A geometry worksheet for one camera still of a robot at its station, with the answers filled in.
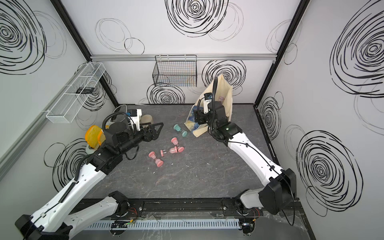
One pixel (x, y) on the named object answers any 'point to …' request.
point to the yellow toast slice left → (93, 136)
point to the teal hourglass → (178, 128)
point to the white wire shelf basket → (73, 99)
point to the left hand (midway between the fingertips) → (157, 123)
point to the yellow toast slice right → (101, 137)
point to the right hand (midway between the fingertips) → (201, 109)
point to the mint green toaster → (89, 150)
